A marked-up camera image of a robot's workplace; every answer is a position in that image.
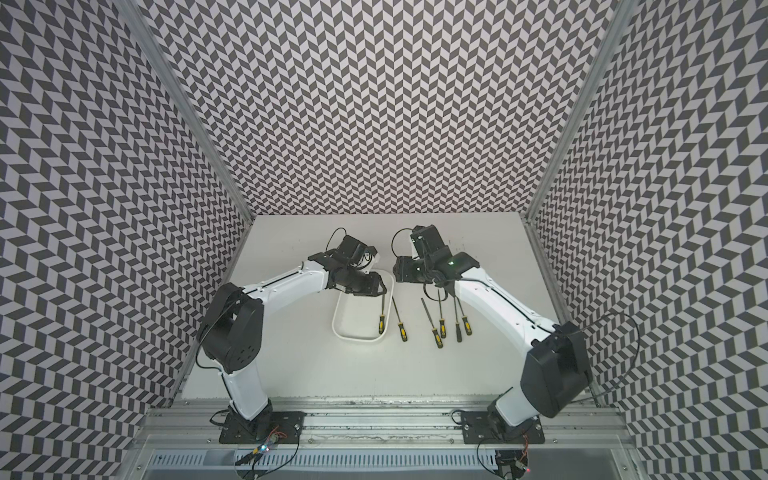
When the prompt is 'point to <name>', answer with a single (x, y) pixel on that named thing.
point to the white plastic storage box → (356, 318)
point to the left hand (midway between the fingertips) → (381, 293)
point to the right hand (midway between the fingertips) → (403, 275)
